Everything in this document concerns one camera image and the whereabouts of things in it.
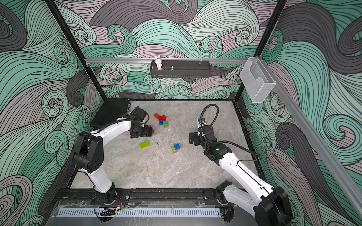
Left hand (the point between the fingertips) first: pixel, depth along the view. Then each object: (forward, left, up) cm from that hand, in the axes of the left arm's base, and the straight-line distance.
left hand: (146, 133), depth 91 cm
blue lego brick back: (+14, -8, -7) cm, 18 cm away
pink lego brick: (-10, -20, -7) cm, 23 cm away
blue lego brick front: (-8, -20, -3) cm, 22 cm away
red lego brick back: (+16, -9, -4) cm, 19 cm away
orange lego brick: (+20, -3, -6) cm, 21 cm away
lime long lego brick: (-5, +2, -6) cm, 8 cm away
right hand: (-5, -32, +10) cm, 34 cm away
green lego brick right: (+12, -12, -7) cm, 18 cm away
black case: (+23, +32, -3) cm, 40 cm away
